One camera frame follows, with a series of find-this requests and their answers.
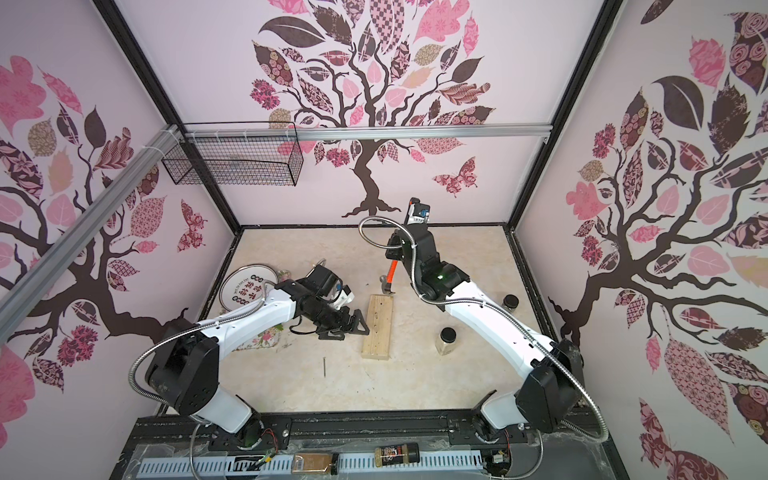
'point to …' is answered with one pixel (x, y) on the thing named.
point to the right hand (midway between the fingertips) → (397, 228)
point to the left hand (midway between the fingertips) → (356, 339)
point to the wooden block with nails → (378, 327)
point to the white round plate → (246, 286)
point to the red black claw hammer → (386, 282)
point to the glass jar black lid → (446, 340)
